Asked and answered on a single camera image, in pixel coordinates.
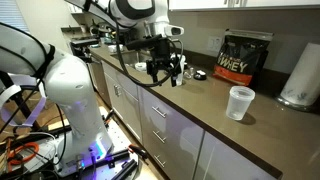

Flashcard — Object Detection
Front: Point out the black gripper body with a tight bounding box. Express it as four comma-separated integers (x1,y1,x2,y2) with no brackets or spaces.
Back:
149,35,174,69

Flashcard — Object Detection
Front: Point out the clear shaker bottle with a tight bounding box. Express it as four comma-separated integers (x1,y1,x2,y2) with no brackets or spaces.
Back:
173,53,187,87

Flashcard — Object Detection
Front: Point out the white bowl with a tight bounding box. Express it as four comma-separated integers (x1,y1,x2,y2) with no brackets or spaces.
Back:
134,61,148,73

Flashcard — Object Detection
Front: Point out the small clear glass item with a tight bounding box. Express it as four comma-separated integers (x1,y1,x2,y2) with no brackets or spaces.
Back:
183,66,195,80

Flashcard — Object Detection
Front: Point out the steel kitchen sink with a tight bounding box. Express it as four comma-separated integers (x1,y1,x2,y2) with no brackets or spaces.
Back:
111,49,154,68

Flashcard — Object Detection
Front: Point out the small black white lid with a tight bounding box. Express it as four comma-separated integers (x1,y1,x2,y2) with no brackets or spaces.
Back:
193,69,208,81

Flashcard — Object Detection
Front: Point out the white mug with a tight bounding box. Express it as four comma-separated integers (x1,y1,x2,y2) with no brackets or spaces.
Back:
107,43,124,54

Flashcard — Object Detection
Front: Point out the grey lower counter cabinet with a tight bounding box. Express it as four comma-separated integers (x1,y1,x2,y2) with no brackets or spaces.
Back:
88,56,278,180

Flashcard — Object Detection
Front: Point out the dark kitchen appliance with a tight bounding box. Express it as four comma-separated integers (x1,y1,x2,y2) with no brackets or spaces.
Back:
89,21,116,39

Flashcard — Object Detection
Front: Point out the small clear plastic cup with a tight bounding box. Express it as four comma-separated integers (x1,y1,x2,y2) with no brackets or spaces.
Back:
225,85,256,121

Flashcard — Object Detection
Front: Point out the black whey protein bag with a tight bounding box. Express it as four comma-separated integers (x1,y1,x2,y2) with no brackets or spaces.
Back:
212,28,275,88

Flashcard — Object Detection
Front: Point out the black orange clamp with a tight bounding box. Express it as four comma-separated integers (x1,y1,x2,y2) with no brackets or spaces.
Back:
128,143,149,161

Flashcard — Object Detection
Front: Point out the white paper towel roll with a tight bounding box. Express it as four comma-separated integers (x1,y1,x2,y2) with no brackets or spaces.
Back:
274,41,320,113

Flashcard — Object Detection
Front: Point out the window blind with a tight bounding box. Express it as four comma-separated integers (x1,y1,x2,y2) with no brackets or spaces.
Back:
0,0,31,33

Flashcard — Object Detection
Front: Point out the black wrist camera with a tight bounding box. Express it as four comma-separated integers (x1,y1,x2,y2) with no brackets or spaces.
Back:
125,34,163,52

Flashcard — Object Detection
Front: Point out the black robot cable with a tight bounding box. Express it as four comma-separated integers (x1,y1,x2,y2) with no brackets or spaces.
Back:
108,0,184,88

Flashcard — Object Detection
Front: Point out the silver drawer handle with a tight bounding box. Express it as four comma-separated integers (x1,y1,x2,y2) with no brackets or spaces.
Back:
153,154,167,169
151,105,168,119
152,129,167,144

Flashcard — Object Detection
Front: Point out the silver cabinet door handle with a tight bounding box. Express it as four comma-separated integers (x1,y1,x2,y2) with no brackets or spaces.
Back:
113,84,123,98

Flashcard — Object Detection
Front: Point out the white wall outlet plate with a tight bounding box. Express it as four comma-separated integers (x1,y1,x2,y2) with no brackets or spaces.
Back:
207,35,224,53

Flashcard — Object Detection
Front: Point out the white perforated base plate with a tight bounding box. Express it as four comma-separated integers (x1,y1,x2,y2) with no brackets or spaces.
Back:
53,106,148,178

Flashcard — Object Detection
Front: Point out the black camera on stand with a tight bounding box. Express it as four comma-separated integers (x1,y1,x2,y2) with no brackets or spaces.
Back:
69,37,101,63

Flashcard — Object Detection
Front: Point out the black aluminium rail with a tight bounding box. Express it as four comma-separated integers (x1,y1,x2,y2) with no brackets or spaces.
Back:
79,148,139,180

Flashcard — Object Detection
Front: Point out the white plastic strap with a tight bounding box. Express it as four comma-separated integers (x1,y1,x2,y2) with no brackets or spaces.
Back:
0,74,48,128

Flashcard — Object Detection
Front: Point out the orange cable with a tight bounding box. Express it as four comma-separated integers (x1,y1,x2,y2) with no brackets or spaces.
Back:
6,141,40,166

